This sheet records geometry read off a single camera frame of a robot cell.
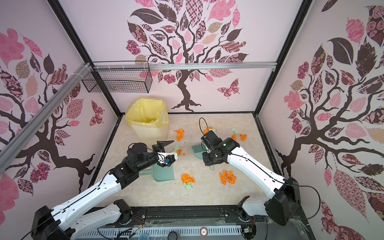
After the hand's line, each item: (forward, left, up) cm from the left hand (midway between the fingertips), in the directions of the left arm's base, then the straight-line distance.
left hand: (173, 147), depth 73 cm
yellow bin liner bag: (+32, +22, -7) cm, 39 cm away
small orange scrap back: (+22, -39, -22) cm, 50 cm away
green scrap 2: (-12, -7, -22) cm, 26 cm away
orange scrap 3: (+22, -46, -22) cm, 55 cm away
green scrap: (+30, -40, -23) cm, 55 cm away
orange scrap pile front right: (-7, -30, -21) cm, 37 cm away
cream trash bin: (+17, +18, -15) cm, 29 cm away
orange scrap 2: (+28, -20, -23) cm, 41 cm away
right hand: (-2, -18, -8) cm, 20 cm away
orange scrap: (+24, 0, -22) cm, 33 cm away
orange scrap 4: (-8, -6, -22) cm, 24 cm away
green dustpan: (-4, +10, -23) cm, 26 cm away
